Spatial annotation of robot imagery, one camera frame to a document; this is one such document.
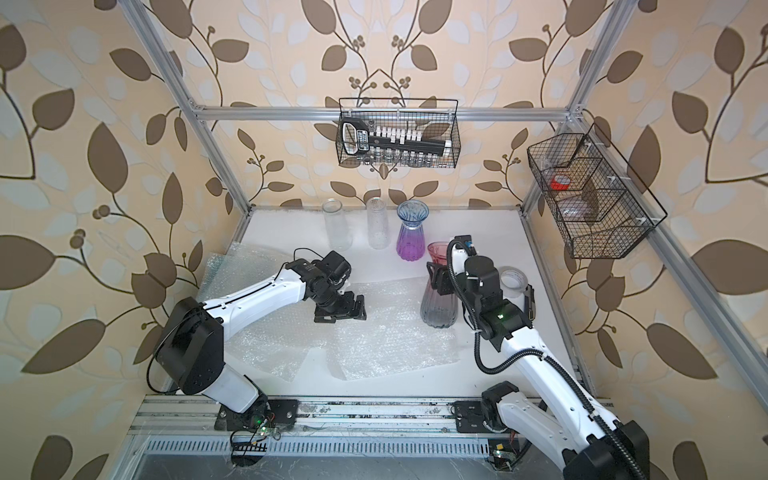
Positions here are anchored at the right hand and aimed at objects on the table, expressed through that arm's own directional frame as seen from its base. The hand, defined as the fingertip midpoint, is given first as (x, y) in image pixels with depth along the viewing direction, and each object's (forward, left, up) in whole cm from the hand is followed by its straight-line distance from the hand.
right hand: (439, 262), depth 77 cm
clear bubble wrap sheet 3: (-12, +45, -20) cm, 51 cm away
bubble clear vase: (+23, +17, -9) cm, 30 cm away
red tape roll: (+18, -34, +11) cm, 40 cm away
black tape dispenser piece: (+2, -31, -22) cm, 38 cm away
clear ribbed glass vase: (+26, +32, -17) cm, 44 cm away
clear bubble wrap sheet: (-12, +14, -22) cm, 28 cm away
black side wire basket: (+13, -45, +6) cm, 48 cm away
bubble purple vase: (+18, +6, -11) cm, 22 cm away
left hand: (-7, +24, -13) cm, 29 cm away
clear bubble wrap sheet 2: (+12, +61, -15) cm, 64 cm away
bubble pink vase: (-11, +1, -5) cm, 12 cm away
